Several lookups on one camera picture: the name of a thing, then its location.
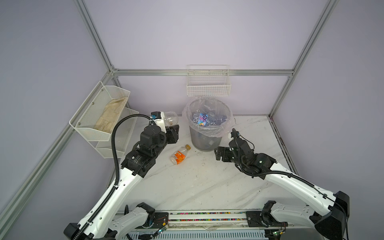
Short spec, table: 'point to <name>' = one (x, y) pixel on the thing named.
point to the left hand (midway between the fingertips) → (173, 128)
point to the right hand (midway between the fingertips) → (220, 150)
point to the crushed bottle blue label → (202, 119)
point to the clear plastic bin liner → (209, 104)
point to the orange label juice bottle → (179, 156)
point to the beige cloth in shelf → (110, 115)
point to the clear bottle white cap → (220, 119)
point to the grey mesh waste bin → (207, 138)
